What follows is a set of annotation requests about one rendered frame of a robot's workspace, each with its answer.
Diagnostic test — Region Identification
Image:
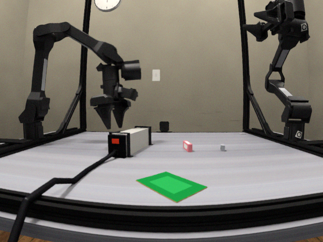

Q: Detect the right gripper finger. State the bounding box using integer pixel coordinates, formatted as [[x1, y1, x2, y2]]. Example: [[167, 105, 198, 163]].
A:
[[94, 105, 115, 130], [112, 107, 129, 128]]

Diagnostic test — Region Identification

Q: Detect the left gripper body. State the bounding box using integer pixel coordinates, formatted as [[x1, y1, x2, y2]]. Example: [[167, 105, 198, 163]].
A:
[[256, 0, 296, 42]]

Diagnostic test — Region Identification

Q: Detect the green flat rectangular pad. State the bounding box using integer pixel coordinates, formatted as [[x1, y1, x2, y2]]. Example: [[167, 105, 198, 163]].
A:
[[136, 172, 207, 203]]

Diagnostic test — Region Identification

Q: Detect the black power cord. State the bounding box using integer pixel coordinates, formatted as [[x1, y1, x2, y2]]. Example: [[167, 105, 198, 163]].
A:
[[8, 151, 116, 242]]

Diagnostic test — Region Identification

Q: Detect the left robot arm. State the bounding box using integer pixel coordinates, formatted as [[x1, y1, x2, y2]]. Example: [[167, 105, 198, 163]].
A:
[[265, 0, 312, 142]]

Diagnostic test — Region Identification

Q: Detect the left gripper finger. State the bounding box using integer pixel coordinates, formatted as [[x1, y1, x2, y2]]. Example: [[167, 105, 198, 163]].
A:
[[254, 3, 283, 26], [242, 21, 261, 39]]

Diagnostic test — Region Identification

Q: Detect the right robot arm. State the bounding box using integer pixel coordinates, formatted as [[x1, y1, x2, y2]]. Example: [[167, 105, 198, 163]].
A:
[[18, 22, 142, 141]]

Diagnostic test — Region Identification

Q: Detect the small pink block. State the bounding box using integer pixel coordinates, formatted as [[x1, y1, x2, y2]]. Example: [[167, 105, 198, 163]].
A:
[[183, 141, 192, 152]]

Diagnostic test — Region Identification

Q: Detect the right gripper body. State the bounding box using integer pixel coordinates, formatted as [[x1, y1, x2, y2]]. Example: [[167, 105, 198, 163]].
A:
[[90, 80, 131, 109]]

